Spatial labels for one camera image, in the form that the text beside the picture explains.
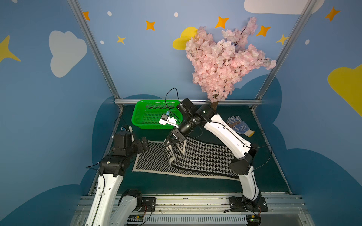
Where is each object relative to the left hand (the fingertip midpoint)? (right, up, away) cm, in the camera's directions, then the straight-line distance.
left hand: (138, 140), depth 73 cm
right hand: (+17, 0, -9) cm, 19 cm away
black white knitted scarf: (+29, -14, +18) cm, 36 cm away
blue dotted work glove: (+68, +6, +36) cm, 77 cm away
